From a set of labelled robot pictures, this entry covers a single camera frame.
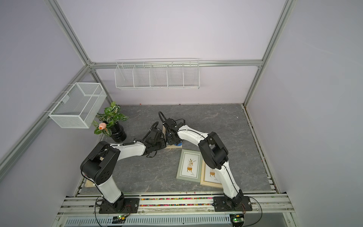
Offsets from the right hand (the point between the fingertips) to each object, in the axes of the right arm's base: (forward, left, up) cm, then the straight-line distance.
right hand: (172, 139), depth 97 cm
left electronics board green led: (-45, +26, -4) cm, 52 cm away
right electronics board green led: (-45, -36, -5) cm, 58 cm away
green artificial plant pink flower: (0, +36, +22) cm, 42 cm away
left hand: (-3, +5, -1) cm, 6 cm away
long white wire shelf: (+37, +11, +28) cm, 48 cm away
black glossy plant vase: (+1, +36, +6) cm, 36 cm away
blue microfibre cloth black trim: (-3, -5, -1) cm, 6 cm away
